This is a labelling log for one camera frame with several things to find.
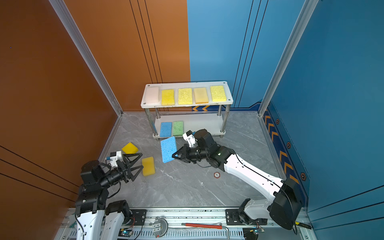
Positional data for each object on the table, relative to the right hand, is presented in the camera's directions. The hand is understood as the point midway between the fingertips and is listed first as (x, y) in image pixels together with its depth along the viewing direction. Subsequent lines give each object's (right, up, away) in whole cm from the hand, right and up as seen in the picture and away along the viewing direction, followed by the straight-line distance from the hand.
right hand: (171, 157), depth 67 cm
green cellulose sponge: (-1, +13, +33) cm, 35 cm away
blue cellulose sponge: (-2, +4, +4) cm, 6 cm away
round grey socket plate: (-5, -30, -2) cm, 30 cm away
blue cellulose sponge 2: (-9, +12, +33) cm, 36 cm away
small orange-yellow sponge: (-17, -9, +22) cm, 30 cm away
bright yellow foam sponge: (-33, -1, +33) cm, 47 cm away
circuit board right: (+40, -35, +3) cm, 54 cm away
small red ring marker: (+24, -15, +20) cm, 34 cm away
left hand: (-13, -1, 0) cm, 13 cm away
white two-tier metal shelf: (-1, +23, +11) cm, 26 cm away
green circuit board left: (-23, -37, +4) cm, 43 cm away
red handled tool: (+16, -34, +4) cm, 38 cm away
